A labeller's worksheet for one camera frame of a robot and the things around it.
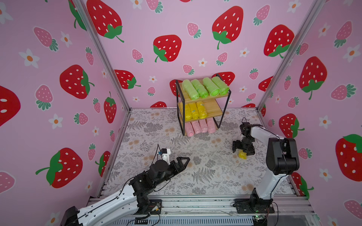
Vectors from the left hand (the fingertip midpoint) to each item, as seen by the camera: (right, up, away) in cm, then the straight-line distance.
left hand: (187, 162), depth 72 cm
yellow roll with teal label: (+9, +28, +18) cm, 35 cm away
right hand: (+37, 0, +21) cm, 42 cm away
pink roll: (+1, +16, +27) cm, 31 cm away
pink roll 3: (+12, +18, +32) cm, 39 cm away
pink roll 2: (+7, +17, +31) cm, 36 cm away
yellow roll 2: (+4, +29, +18) cm, 34 cm away
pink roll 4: (+18, +19, +32) cm, 41 cm away
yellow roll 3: (+36, -1, +18) cm, 40 cm away
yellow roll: (0, +26, +18) cm, 32 cm away
